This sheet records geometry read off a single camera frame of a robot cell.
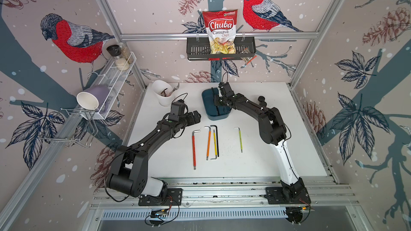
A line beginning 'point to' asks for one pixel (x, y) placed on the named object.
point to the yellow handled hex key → (215, 146)
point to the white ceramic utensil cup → (164, 92)
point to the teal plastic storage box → (208, 102)
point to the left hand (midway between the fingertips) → (197, 114)
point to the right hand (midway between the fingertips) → (214, 99)
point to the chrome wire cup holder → (77, 125)
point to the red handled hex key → (193, 147)
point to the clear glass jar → (129, 59)
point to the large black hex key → (217, 139)
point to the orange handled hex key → (209, 143)
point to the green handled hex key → (240, 138)
